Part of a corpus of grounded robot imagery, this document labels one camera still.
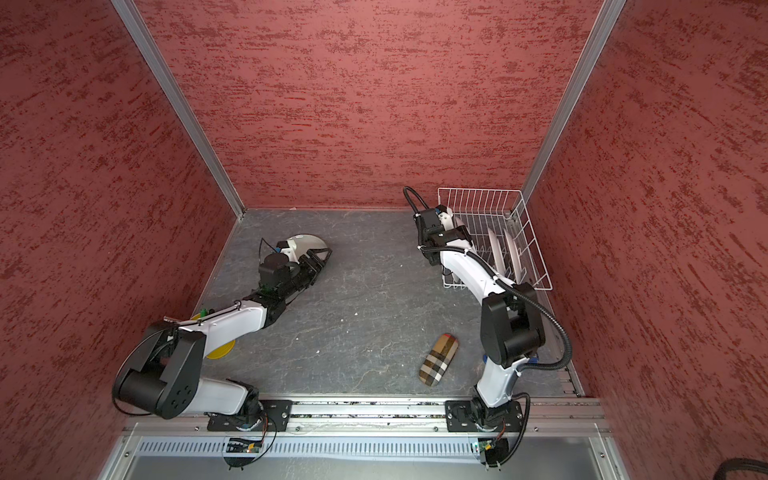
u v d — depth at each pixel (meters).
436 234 0.66
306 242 1.05
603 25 0.73
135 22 0.72
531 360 0.52
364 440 0.71
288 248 0.81
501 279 0.50
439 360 0.81
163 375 0.43
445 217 0.81
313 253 0.80
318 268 0.78
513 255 0.88
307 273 0.79
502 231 0.93
